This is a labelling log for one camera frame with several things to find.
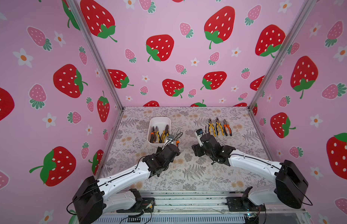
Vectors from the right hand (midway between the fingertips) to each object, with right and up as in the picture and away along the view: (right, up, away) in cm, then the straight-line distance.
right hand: (198, 143), depth 85 cm
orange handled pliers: (+24, +10, +23) cm, 35 cm away
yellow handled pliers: (+14, +11, +25) cm, 31 cm away
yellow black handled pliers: (+18, +11, +23) cm, 31 cm away
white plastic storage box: (-26, +12, +25) cm, 39 cm away
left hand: (-18, -2, -3) cm, 18 cm away
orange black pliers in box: (-31, +3, +13) cm, 34 cm away
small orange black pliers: (-23, +4, +16) cm, 28 cm away
